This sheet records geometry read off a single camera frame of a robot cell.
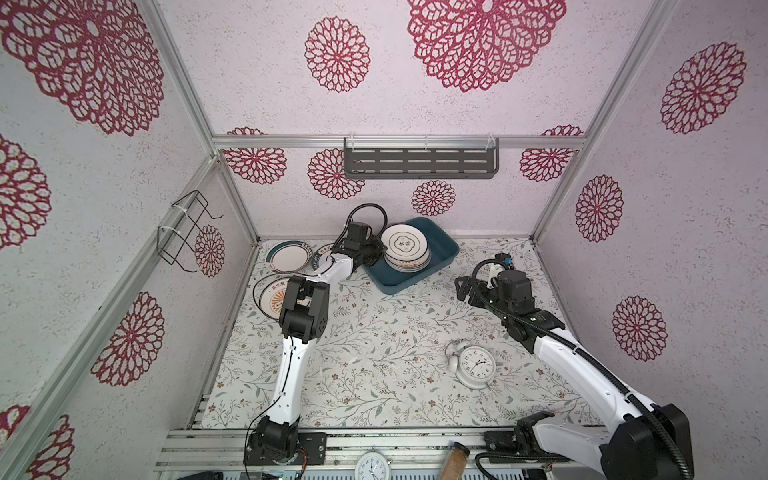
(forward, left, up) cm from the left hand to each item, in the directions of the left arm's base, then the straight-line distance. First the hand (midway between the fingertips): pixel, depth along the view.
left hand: (387, 248), depth 107 cm
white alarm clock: (-42, -23, -4) cm, 48 cm away
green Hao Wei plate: (+2, +26, -7) cm, 27 cm away
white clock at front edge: (-65, +5, -4) cm, 65 cm away
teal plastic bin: (+6, -22, -6) cm, 24 cm away
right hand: (-24, -22, +13) cm, 35 cm away
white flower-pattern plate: (+3, -6, 0) cm, 7 cm away
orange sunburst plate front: (-5, -8, -4) cm, 10 cm away
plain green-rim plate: (+3, +38, -7) cm, 38 cm away
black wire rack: (-23, +52, +27) cm, 63 cm away
